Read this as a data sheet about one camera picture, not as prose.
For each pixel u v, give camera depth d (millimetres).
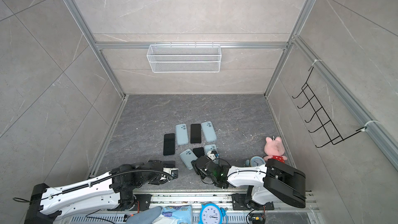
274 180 427
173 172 635
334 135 575
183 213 662
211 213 686
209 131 985
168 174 546
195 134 985
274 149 843
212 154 777
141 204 731
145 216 678
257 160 831
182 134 980
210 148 925
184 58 1003
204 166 608
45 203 428
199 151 909
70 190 446
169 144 956
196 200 747
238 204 728
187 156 877
